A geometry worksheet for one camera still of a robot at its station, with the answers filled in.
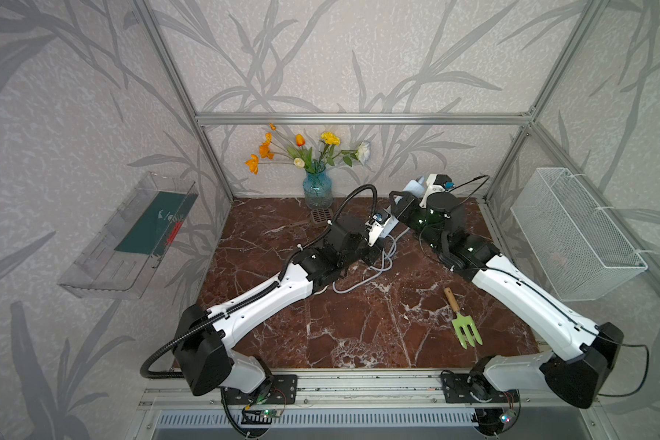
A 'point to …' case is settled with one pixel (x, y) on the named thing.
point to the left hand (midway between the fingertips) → (381, 232)
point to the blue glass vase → (318, 190)
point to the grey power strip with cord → (386, 264)
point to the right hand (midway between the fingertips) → (391, 195)
